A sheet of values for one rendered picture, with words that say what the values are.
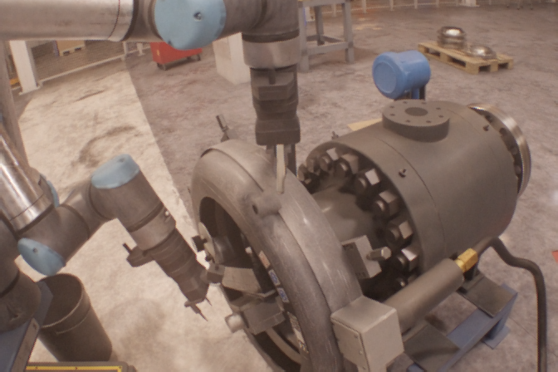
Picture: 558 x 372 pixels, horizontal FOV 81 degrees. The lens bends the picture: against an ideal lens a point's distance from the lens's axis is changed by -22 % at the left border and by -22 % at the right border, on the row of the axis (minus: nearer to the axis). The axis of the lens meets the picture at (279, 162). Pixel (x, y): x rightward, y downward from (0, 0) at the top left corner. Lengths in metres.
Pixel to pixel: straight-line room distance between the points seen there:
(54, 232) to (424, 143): 0.93
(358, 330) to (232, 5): 0.53
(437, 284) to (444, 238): 0.28
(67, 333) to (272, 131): 1.21
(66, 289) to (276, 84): 1.46
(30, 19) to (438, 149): 1.00
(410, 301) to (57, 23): 0.73
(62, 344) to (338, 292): 1.19
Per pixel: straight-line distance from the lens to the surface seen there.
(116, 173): 0.70
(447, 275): 0.82
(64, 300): 1.88
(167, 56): 6.14
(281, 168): 0.73
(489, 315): 1.51
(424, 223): 1.00
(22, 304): 1.04
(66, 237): 0.74
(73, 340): 1.66
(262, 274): 0.85
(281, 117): 0.66
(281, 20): 0.58
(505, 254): 1.09
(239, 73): 4.74
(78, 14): 0.54
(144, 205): 0.71
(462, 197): 1.12
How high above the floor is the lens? 1.37
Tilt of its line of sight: 28 degrees down
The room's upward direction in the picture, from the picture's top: 7 degrees counter-clockwise
